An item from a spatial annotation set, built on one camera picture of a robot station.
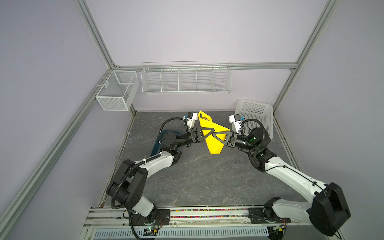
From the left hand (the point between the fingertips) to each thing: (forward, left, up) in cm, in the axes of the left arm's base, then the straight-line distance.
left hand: (215, 135), depth 65 cm
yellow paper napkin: (-3, 0, -4) cm, 5 cm away
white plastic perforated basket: (+41, -41, -34) cm, 67 cm away
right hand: (0, +1, -1) cm, 2 cm away
